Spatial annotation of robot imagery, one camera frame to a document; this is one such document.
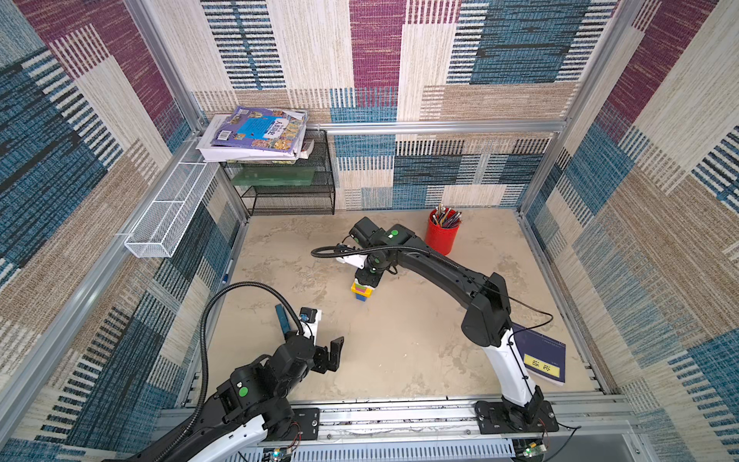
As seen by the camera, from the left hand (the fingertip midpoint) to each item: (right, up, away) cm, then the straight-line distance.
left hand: (330, 337), depth 75 cm
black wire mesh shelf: (-16, +46, +40) cm, 63 cm away
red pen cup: (+34, +28, +24) cm, 51 cm away
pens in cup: (+36, +33, +28) cm, 56 cm away
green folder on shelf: (-22, +46, +22) cm, 55 cm away
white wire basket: (-41, +27, -4) cm, 49 cm away
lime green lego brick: (+7, +11, +11) cm, 18 cm away
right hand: (+10, +11, +13) cm, 20 cm away
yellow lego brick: (+10, +9, +15) cm, 20 cm away
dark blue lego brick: (+7, +6, +19) cm, 21 cm away
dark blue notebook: (+60, -9, +9) cm, 61 cm away
